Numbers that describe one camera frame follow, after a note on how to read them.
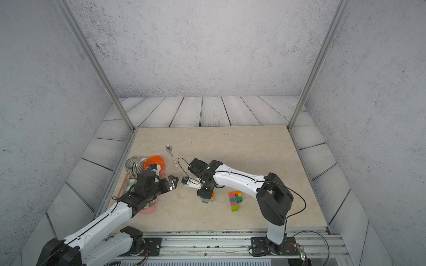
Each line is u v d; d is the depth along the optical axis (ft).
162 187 2.46
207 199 2.86
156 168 2.57
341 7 2.29
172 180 2.51
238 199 2.80
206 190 2.37
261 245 2.39
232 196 2.89
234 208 2.72
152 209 2.73
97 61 2.87
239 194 2.84
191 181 2.34
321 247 2.43
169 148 3.54
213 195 2.42
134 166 3.23
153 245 2.40
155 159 3.16
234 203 2.77
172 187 2.50
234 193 2.92
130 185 2.13
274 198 1.49
